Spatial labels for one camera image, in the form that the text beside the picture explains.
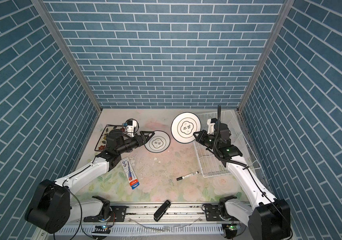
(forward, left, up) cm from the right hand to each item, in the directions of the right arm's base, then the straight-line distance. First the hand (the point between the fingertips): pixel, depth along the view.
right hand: (191, 132), depth 78 cm
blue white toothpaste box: (-16, +35, -22) cm, 44 cm away
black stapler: (-33, +13, -24) cm, 43 cm away
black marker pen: (-16, +4, -23) cm, 28 cm away
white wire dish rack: (-7, -13, -21) cm, 26 cm away
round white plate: (+7, +21, -23) cm, 32 cm away
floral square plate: (0, +58, -19) cm, 61 cm away
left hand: (-3, +21, -1) cm, 21 cm away
